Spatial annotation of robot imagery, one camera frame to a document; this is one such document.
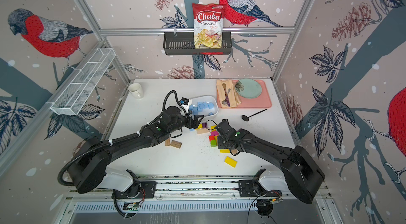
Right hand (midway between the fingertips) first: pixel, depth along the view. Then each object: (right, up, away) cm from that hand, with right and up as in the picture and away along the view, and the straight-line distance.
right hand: (221, 141), depth 86 cm
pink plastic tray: (+32, +21, +23) cm, 44 cm away
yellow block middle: (+1, -2, -10) cm, 10 cm away
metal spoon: (+4, +21, +21) cm, 29 cm away
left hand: (-12, +17, -4) cm, 21 cm away
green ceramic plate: (+23, +30, +29) cm, 47 cm away
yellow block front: (+5, -10, -4) cm, 11 cm away
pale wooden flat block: (-11, +4, +8) cm, 14 cm away
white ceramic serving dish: (-9, +18, +17) cm, 27 cm away
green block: (-5, -2, +4) cm, 6 cm away
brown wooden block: (-26, -2, +2) cm, 26 cm away
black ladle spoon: (+17, +11, +12) cm, 23 cm away
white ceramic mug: (-56, +28, +18) cm, 65 cm away
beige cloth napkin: (+11, +25, +24) cm, 36 cm away
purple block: (-10, +8, +6) cm, 14 cm away
